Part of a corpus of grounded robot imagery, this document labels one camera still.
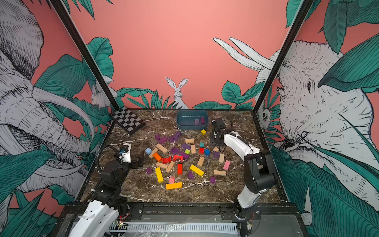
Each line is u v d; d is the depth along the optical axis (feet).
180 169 2.89
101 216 1.74
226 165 2.97
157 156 3.03
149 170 2.84
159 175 2.82
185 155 3.07
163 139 3.39
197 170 2.89
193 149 3.18
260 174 1.51
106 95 3.63
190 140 3.33
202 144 3.31
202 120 3.73
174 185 2.70
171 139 3.32
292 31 2.54
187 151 3.14
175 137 3.33
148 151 3.06
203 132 3.42
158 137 3.36
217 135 2.20
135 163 2.27
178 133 3.52
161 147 3.22
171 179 2.75
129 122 3.55
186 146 3.25
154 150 3.14
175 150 3.19
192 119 3.68
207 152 3.13
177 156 3.05
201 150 3.13
